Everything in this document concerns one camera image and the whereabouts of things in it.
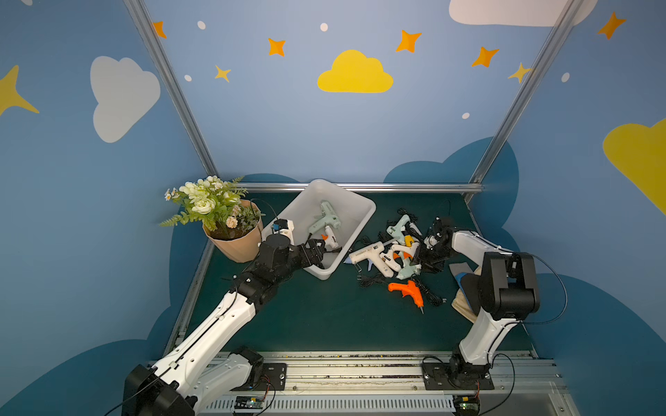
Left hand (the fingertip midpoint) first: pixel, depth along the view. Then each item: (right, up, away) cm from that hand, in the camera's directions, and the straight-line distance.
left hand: (314, 241), depth 77 cm
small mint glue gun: (+34, -12, +19) cm, 41 cm away
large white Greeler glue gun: (+20, -6, +21) cm, 29 cm away
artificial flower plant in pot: (-30, +5, +11) cm, 32 cm away
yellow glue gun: (+36, -1, +25) cm, 43 cm away
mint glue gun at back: (+32, +3, +29) cm, 43 cm away
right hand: (+38, -10, +20) cm, 44 cm away
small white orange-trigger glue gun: (+4, -1, +26) cm, 27 cm away
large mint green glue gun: (+3, +9, +34) cm, 35 cm away
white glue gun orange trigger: (+28, -8, +22) cm, 37 cm away
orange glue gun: (+33, -18, +14) cm, 40 cm away
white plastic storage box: (+14, +10, +28) cm, 33 cm away
